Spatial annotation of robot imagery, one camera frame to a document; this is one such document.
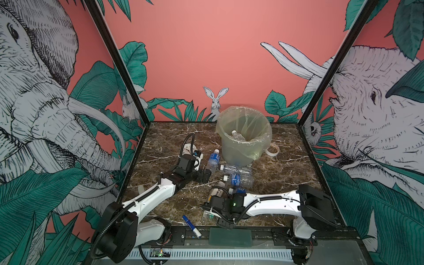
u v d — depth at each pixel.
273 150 1.07
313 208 0.44
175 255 0.70
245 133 1.04
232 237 0.73
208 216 0.76
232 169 0.95
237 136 0.97
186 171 0.65
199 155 0.77
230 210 0.55
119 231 0.40
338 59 0.86
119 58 0.87
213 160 0.95
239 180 0.87
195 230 0.75
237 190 0.83
